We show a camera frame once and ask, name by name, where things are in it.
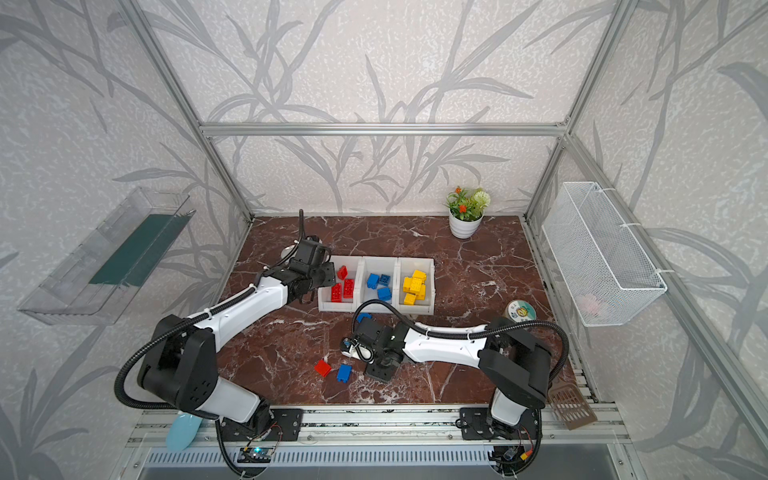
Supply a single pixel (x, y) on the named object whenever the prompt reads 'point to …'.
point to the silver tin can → (286, 250)
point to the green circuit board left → (254, 455)
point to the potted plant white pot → (466, 211)
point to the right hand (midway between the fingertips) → (374, 354)
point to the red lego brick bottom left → (323, 368)
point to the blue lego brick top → (363, 315)
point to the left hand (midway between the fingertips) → (332, 262)
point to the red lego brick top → (342, 272)
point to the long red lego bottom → (337, 293)
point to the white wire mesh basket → (598, 260)
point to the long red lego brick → (349, 285)
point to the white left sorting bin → (353, 265)
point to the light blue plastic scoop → (181, 431)
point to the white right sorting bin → (405, 266)
